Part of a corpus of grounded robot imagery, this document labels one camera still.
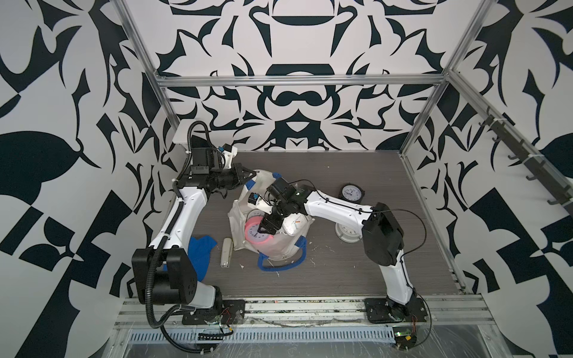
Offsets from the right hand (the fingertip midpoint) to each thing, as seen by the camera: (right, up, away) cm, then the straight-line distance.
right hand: (262, 217), depth 85 cm
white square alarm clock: (+11, -2, -2) cm, 12 cm away
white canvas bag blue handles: (+10, -9, -8) cm, 16 cm away
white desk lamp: (-39, +35, +18) cm, 56 cm away
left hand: (-2, +17, -6) cm, 19 cm away
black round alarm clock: (+39, +8, +16) cm, 43 cm away
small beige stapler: (-13, -13, -1) cm, 19 cm away
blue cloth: (-24, -13, 0) cm, 27 cm away
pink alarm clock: (-4, -1, +1) cm, 4 cm away
